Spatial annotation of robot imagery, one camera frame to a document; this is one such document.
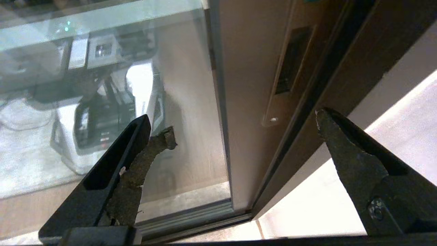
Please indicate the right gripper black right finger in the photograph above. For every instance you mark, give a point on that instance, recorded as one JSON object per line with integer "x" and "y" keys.
{"x": 382, "y": 184}

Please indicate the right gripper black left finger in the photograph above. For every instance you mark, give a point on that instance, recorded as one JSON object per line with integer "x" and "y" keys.
{"x": 99, "y": 191}

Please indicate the brown framed sliding glass door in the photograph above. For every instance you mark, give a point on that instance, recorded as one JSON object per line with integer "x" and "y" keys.
{"x": 245, "y": 85}

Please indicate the white curtain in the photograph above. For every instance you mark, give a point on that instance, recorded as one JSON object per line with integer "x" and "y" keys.
{"x": 341, "y": 205}

